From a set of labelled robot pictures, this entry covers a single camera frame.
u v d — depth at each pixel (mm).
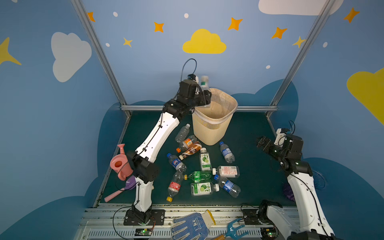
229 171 861
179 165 882
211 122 803
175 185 799
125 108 1151
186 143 984
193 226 718
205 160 908
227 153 931
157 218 748
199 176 857
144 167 461
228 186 800
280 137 680
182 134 1048
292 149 559
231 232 706
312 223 399
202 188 801
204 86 767
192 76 639
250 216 753
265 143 687
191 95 575
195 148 957
